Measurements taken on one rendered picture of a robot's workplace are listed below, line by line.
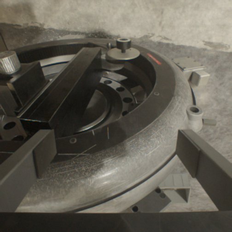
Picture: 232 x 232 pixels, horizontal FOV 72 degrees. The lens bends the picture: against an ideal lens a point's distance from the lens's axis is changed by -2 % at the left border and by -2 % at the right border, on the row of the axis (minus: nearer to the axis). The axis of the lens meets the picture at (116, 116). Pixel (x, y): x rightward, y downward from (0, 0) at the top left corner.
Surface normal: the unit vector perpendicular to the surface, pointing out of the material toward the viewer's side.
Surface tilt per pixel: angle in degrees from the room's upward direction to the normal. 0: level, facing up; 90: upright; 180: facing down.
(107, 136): 90
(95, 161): 76
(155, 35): 0
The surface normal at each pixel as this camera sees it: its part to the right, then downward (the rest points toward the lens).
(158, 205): -0.02, -0.76
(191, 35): -0.11, 0.65
